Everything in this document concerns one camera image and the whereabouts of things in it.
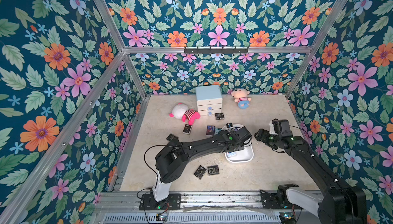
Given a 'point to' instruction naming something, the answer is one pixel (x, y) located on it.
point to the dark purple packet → (210, 130)
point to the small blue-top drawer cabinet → (209, 99)
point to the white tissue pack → (231, 154)
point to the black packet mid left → (171, 137)
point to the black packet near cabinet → (219, 116)
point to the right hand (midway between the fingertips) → (260, 136)
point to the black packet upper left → (187, 129)
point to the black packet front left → (199, 172)
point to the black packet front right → (213, 170)
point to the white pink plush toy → (181, 111)
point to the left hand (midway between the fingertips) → (242, 145)
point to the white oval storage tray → (245, 155)
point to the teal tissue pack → (217, 130)
